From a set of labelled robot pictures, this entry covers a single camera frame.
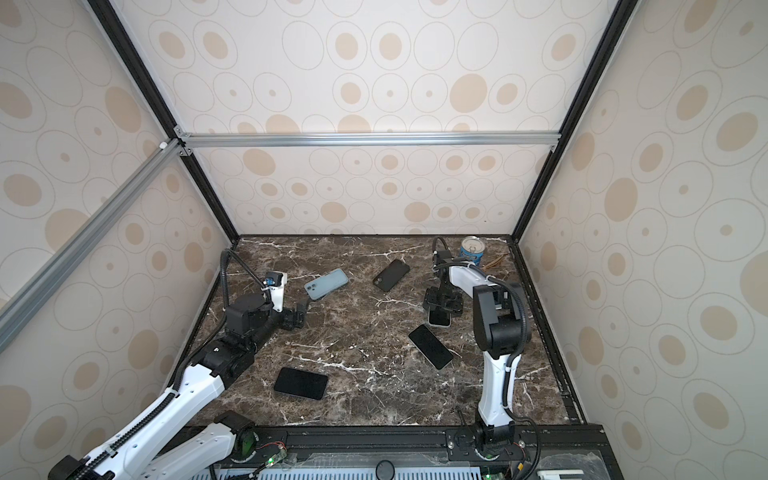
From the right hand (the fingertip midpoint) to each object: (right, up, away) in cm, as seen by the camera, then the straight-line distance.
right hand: (439, 310), depth 100 cm
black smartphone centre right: (-4, -10, -9) cm, 14 cm away
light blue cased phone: (0, -2, -2) cm, 3 cm away
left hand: (-40, +8, -22) cm, 47 cm away
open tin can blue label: (+12, +21, +3) cm, 24 cm away
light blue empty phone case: (-41, +8, +7) cm, 42 cm away
